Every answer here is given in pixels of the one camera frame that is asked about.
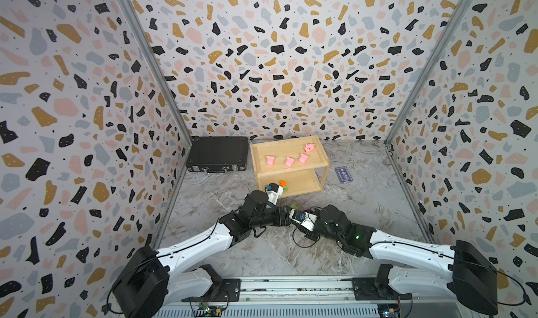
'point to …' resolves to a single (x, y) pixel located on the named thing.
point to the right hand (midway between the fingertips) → (297, 216)
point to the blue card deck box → (344, 174)
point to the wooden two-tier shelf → (297, 164)
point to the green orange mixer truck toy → (284, 184)
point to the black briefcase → (218, 155)
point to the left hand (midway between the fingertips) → (297, 214)
